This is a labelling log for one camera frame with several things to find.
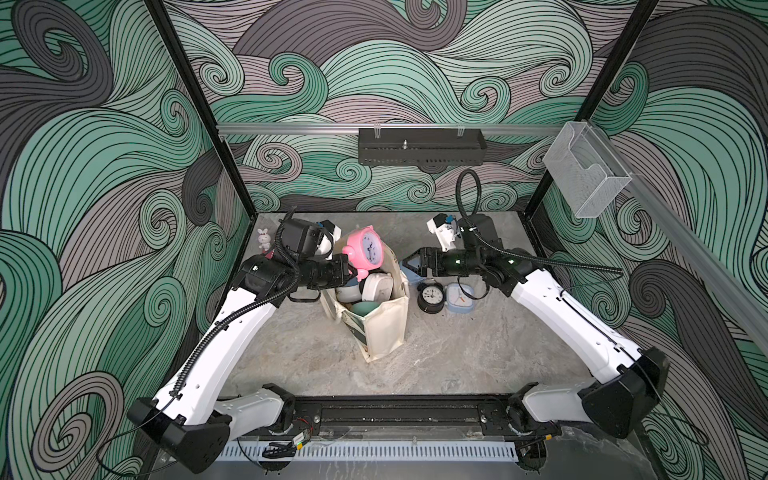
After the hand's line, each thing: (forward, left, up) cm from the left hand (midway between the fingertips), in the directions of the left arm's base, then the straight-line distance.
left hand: (356, 268), depth 67 cm
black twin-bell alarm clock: (+8, -22, -27) cm, 35 cm away
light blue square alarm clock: (+6, -31, -28) cm, 42 cm away
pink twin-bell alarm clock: (+6, -2, 0) cm, 6 cm away
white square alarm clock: (+1, -5, -9) cm, 11 cm away
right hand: (+4, -13, -3) cm, 14 cm away
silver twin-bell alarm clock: (+4, +3, -19) cm, 19 cm away
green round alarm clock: (-5, -2, -10) cm, 11 cm away
